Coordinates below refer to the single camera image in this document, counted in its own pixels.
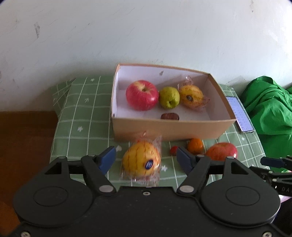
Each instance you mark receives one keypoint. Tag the large plastic-wrapped yellow apple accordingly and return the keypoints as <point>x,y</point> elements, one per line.
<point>141,161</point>

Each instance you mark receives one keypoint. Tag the green pear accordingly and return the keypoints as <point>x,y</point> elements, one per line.
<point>169,97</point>

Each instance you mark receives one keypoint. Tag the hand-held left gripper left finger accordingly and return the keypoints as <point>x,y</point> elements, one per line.
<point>108,160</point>

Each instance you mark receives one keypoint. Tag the brown cardboard box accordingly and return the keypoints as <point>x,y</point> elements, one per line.
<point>171,130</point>

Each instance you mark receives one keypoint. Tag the bright green cloth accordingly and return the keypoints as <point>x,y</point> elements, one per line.
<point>271,114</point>

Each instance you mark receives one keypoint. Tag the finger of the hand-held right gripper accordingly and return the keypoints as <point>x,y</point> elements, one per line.
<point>262,172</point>
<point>271,161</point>

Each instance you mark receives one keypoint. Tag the red-orange apple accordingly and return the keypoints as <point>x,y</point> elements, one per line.
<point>220,151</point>

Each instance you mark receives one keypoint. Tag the red cherry tomato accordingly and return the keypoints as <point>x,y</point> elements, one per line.
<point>173,150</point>

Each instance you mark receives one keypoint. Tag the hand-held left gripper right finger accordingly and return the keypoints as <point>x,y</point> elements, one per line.
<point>184,159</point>

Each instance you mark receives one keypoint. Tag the smartphone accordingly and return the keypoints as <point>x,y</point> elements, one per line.
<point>239,114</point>

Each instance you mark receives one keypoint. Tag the green checked tablecloth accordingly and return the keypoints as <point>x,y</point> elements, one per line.
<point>84,127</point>

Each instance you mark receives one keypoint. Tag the small orange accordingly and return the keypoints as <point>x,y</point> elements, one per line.
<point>195,145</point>

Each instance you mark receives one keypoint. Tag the small plastic-wrapped yellow apple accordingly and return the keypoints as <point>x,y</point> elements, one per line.
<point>190,95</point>

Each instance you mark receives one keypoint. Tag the large red apple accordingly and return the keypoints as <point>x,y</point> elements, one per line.
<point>142,95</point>

